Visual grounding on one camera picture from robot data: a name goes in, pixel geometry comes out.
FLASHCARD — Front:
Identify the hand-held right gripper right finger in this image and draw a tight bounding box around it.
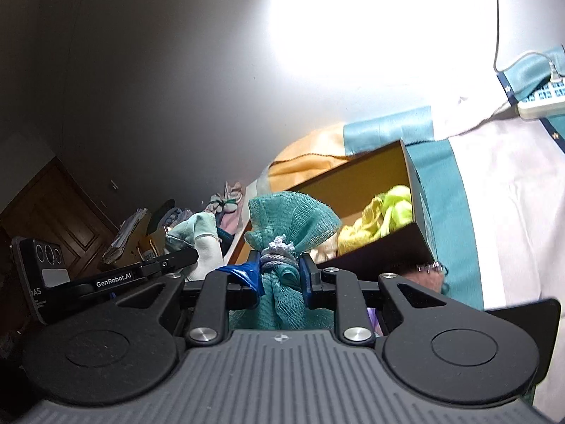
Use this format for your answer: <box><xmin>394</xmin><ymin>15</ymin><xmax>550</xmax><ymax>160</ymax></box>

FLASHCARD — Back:
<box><xmin>298</xmin><ymin>252</ymin><xmax>448</xmax><ymax>346</ymax></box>

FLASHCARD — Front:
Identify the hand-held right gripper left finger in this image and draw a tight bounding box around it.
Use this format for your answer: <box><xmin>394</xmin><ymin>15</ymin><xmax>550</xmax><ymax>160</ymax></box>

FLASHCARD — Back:
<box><xmin>112</xmin><ymin>252</ymin><xmax>266</xmax><ymax>349</ymax></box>

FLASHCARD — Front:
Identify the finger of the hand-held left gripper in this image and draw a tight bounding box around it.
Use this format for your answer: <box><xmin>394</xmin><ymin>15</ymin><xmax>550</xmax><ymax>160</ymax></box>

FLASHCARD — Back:
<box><xmin>66</xmin><ymin>246</ymin><xmax>200</xmax><ymax>302</ymax></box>

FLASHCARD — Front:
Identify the pale sock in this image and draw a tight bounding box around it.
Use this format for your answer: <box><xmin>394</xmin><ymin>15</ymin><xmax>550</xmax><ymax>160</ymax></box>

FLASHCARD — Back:
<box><xmin>165</xmin><ymin>211</ymin><xmax>224</xmax><ymax>282</ymax></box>

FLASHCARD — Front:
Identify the teal mesh bath sponge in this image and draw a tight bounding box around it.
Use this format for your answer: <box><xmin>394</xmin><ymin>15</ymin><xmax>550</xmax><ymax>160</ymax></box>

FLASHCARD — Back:
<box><xmin>227</xmin><ymin>191</ymin><xmax>343</xmax><ymax>331</ymax></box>

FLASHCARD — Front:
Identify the yellow green cloth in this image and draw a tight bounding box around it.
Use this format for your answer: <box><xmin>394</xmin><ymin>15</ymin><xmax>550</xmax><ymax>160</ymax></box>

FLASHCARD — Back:
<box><xmin>337</xmin><ymin>184</ymin><xmax>415</xmax><ymax>258</ymax></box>

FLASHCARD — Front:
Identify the pink teddy bear keychain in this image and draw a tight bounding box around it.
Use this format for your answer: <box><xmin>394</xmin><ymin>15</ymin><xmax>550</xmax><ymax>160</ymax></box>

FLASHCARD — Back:
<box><xmin>391</xmin><ymin>261</ymin><xmax>448</xmax><ymax>296</ymax></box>

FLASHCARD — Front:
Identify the brown cardboard box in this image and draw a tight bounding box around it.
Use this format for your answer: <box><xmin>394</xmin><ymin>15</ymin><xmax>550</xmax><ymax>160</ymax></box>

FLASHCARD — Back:
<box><xmin>223</xmin><ymin>139</ymin><xmax>440</xmax><ymax>277</ymax></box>

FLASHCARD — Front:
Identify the small cardboard box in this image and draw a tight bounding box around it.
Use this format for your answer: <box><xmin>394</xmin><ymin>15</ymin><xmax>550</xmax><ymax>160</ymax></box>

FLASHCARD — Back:
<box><xmin>132</xmin><ymin>218</ymin><xmax>171</xmax><ymax>259</ymax></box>

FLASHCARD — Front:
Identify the stack of papers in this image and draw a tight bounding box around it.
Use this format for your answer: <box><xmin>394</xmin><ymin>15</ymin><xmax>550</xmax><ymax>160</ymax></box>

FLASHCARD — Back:
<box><xmin>102</xmin><ymin>207</ymin><xmax>150</xmax><ymax>262</ymax></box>

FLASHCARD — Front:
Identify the brown wooden door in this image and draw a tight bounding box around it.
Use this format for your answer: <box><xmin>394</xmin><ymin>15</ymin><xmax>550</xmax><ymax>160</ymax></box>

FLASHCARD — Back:
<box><xmin>0</xmin><ymin>155</ymin><xmax>116</xmax><ymax>277</ymax></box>

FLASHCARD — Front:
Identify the white cloth flower bundle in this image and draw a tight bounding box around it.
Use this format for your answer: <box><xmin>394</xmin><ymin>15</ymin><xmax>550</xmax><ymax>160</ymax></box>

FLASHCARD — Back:
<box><xmin>202</xmin><ymin>180</ymin><xmax>244</xmax><ymax>213</ymax></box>

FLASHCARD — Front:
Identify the teal striped bed sheet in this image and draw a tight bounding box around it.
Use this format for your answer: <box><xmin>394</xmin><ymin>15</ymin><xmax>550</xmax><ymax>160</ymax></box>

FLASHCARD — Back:
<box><xmin>238</xmin><ymin>44</ymin><xmax>565</xmax><ymax>411</ymax></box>

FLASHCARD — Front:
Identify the black flat rectangular object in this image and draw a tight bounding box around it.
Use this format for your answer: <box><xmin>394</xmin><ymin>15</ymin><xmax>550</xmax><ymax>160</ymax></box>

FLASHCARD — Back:
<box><xmin>484</xmin><ymin>299</ymin><xmax>562</xmax><ymax>407</ymax></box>

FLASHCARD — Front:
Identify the white power strip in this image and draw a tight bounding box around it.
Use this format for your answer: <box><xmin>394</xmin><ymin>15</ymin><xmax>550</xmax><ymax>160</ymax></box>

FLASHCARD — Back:
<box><xmin>516</xmin><ymin>75</ymin><xmax>565</xmax><ymax>121</ymax></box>

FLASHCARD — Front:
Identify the white power cable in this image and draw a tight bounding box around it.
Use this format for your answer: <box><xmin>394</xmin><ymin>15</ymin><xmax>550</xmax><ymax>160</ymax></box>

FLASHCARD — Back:
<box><xmin>491</xmin><ymin>0</ymin><xmax>563</xmax><ymax>84</ymax></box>

